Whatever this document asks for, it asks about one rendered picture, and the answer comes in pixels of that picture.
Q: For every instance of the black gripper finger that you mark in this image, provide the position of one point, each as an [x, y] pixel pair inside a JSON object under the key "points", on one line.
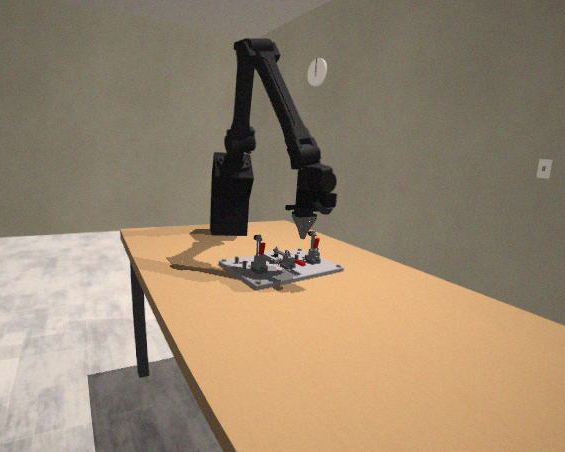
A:
{"points": [[306, 221], [313, 219]]}

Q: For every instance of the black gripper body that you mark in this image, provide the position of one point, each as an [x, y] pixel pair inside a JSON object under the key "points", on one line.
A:
{"points": [[301, 212]]}

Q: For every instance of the grey toggle clamp with red handle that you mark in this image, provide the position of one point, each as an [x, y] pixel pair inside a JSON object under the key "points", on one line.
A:
{"points": [[312, 254]]}

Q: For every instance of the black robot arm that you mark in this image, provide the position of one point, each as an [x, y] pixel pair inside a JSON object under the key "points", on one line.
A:
{"points": [[264, 55]]}

